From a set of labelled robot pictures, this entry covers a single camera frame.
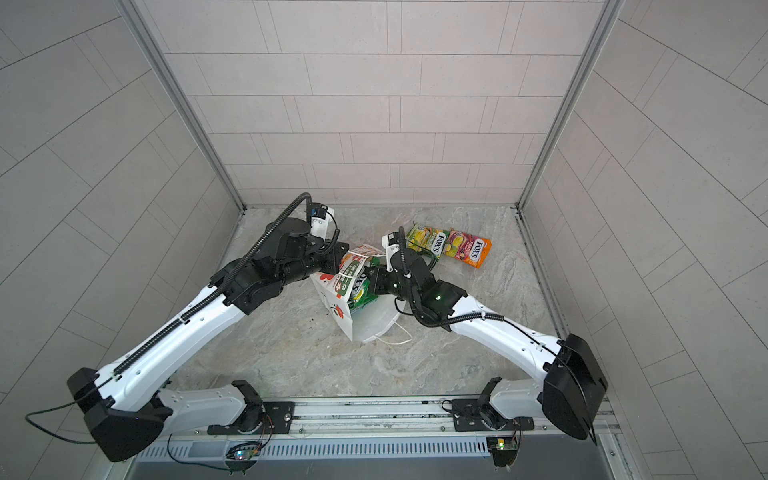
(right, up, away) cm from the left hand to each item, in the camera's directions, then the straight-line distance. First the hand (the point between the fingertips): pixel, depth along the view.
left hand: (356, 244), depth 67 cm
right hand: (+1, -8, +6) cm, 10 cm away
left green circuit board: (-24, -45, -3) cm, 51 cm away
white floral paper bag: (+2, -22, +14) cm, 26 cm away
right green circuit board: (+34, -47, +1) cm, 58 cm away
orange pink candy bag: (+33, -3, +32) cm, 46 cm away
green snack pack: (+1, -12, +4) cm, 12 cm away
